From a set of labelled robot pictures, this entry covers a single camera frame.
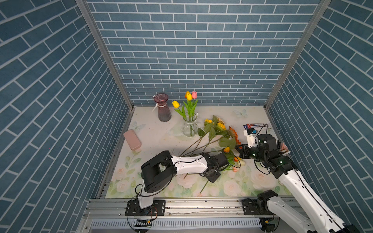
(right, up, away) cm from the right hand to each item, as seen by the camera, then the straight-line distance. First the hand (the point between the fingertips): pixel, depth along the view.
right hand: (237, 147), depth 77 cm
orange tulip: (-2, -5, +15) cm, 16 cm away
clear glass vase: (-29, +9, +19) cm, 35 cm away
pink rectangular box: (-65, -1, +22) cm, 69 cm away
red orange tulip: (+3, -10, +12) cm, 16 cm away
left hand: (-11, -20, +7) cm, 24 cm away
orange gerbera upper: (+3, +5, +21) cm, 22 cm away
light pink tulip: (+1, -15, +8) cm, 17 cm away
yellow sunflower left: (-13, +13, +27) cm, 33 cm away
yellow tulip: (-26, +28, +9) cm, 39 cm away
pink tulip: (-23, +30, +10) cm, 39 cm away
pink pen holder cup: (+31, -2, +10) cm, 33 cm away
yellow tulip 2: (-33, +23, +6) cm, 41 cm away
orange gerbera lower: (+6, 0, +16) cm, 17 cm away
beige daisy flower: (-4, +14, +28) cm, 32 cm away
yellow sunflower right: (-4, +9, +25) cm, 27 cm away
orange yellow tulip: (-28, +30, +10) cm, 42 cm away
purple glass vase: (-46, +19, +29) cm, 57 cm away
